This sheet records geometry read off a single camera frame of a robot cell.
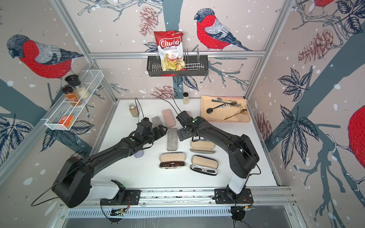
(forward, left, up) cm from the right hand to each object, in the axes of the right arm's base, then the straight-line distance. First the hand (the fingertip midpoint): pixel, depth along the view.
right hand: (187, 132), depth 88 cm
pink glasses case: (+18, +15, -9) cm, 25 cm away
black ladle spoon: (+28, -18, -10) cm, 34 cm away
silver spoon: (+40, -27, -9) cm, 49 cm away
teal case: (+14, +24, -7) cm, 29 cm away
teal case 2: (-1, +10, -7) cm, 12 cm away
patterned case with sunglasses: (-15, +8, -9) cm, 19 cm away
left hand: (0, +13, +4) cm, 13 cm away
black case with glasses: (-17, -11, -9) cm, 22 cm away
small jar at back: (+34, +2, -3) cm, 34 cm away
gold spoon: (+27, -43, -9) cm, 52 cm away
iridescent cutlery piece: (+37, -28, -9) cm, 47 cm away
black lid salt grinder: (+8, +58, +27) cm, 65 cm away
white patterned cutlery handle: (+32, -31, -9) cm, 45 cm away
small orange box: (-10, +57, +23) cm, 62 cm away
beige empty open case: (-4, -11, -10) cm, 15 cm away
